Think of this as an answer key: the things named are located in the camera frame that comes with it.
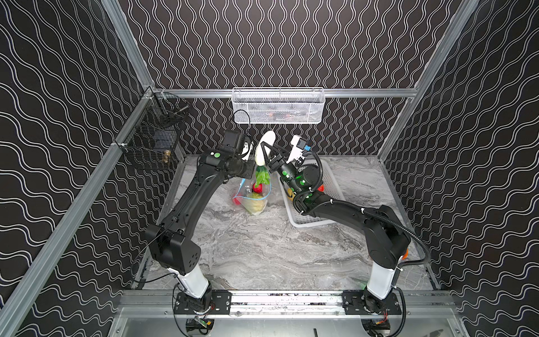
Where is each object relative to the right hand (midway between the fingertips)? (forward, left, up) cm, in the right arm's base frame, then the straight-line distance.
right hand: (262, 145), depth 70 cm
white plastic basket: (+8, -29, -34) cm, 46 cm away
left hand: (0, +4, -12) cm, 12 cm away
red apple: (-2, +13, -31) cm, 33 cm away
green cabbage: (-3, +4, -29) cm, 30 cm away
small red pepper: (+9, -26, -35) cm, 44 cm away
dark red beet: (+3, +4, -29) cm, 30 cm away
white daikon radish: (-4, +1, -10) cm, 11 cm away
